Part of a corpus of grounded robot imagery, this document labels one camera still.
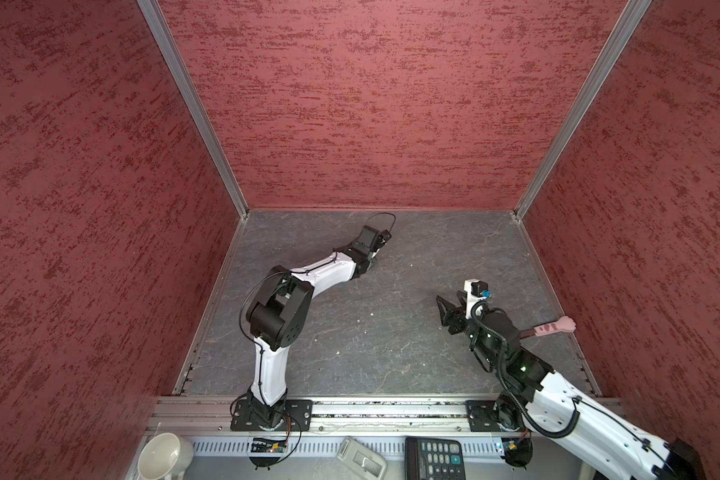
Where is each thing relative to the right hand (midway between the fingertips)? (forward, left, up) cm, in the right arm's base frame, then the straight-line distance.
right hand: (444, 301), depth 78 cm
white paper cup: (-31, +69, -13) cm, 76 cm away
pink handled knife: (-2, -39, -14) cm, 42 cm away
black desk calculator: (-33, +7, -13) cm, 36 cm away
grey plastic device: (-33, +23, -13) cm, 42 cm away
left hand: (+23, +25, -6) cm, 34 cm away
